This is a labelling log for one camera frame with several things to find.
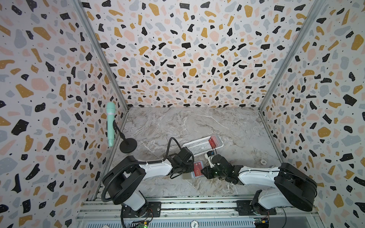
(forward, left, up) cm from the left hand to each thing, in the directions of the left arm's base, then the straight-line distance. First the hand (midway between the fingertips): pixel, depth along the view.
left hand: (198, 168), depth 87 cm
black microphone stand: (+17, +47, -1) cm, 50 cm away
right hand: (-3, -3, 0) cm, 4 cm away
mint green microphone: (+19, +46, +31) cm, 59 cm away
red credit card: (+1, 0, -1) cm, 1 cm away
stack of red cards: (+17, -12, +3) cm, 21 cm away
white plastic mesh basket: (+17, -4, -2) cm, 18 cm away
